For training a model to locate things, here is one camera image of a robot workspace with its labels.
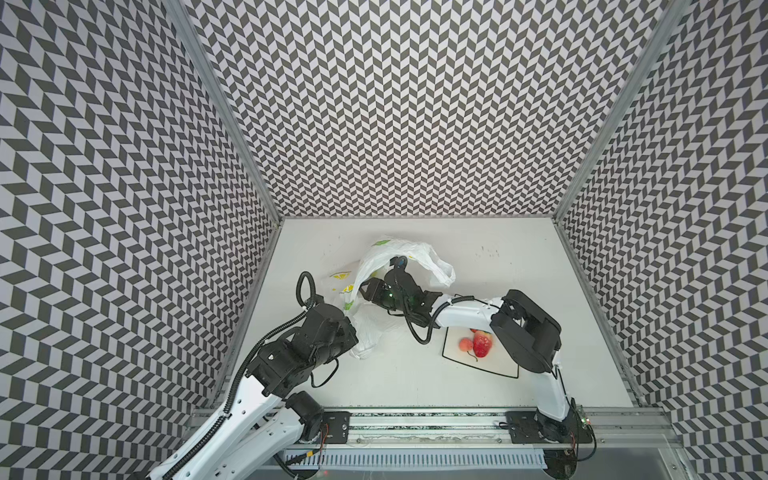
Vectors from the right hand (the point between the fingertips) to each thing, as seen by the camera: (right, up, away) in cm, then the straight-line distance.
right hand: (361, 296), depth 88 cm
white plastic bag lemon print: (+5, -7, -7) cm, 11 cm away
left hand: (+1, -6, -15) cm, 16 cm away
